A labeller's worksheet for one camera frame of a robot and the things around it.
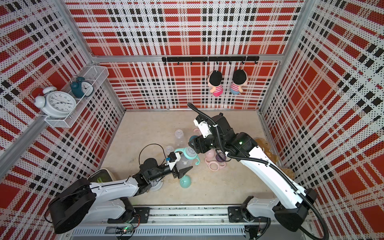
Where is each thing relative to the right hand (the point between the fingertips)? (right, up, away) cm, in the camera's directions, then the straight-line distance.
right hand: (198, 141), depth 66 cm
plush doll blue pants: (+26, +37, +28) cm, 53 cm away
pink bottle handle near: (+9, -17, +21) cm, 29 cm away
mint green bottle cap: (-7, -24, +15) cm, 30 cm away
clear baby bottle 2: (-8, -12, +9) cm, 17 cm away
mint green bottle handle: (-5, -7, -1) cm, 8 cm away
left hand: (-4, -10, +9) cm, 15 cm away
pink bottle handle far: (-2, +4, +41) cm, 41 cm away
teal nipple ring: (-3, +1, -1) cm, 3 cm away
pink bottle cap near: (+7, -12, +28) cm, 31 cm away
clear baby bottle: (-13, -3, +31) cm, 34 cm away
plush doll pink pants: (+10, +35, +27) cm, 46 cm away
